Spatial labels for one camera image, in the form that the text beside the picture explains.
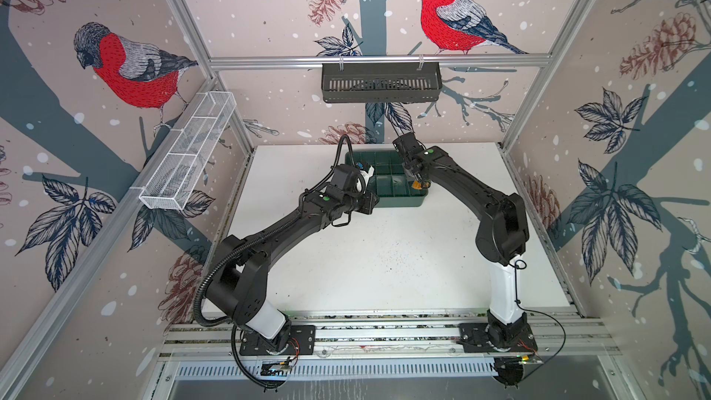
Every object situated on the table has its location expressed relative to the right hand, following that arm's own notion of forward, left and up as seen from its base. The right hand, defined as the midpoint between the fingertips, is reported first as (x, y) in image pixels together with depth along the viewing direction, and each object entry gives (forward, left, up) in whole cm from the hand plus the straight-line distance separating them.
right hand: (420, 169), depth 94 cm
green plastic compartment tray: (+4, +10, -13) cm, 17 cm away
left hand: (-15, +15, +3) cm, 21 cm away
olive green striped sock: (+4, -1, -15) cm, 15 cm away
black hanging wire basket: (+32, +27, +14) cm, 44 cm away
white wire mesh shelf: (-21, +69, +18) cm, 74 cm away
